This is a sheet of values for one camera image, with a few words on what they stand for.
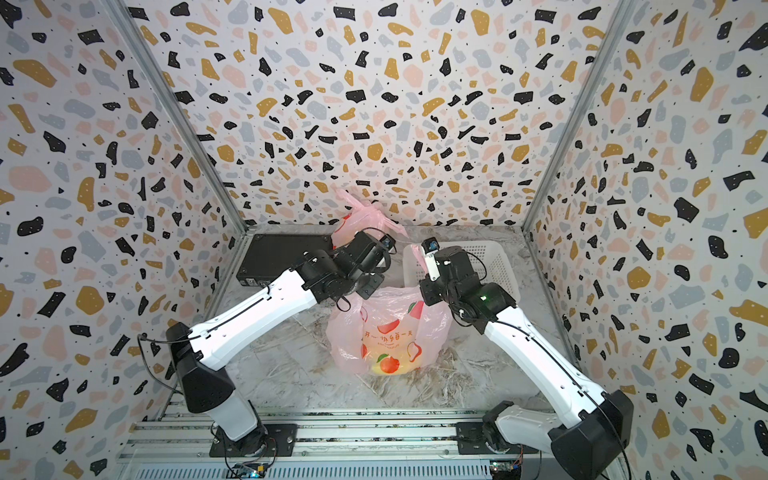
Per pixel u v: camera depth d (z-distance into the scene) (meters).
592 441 0.37
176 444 0.75
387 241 0.64
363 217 1.00
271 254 1.13
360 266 0.56
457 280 0.55
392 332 0.77
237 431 0.60
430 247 0.65
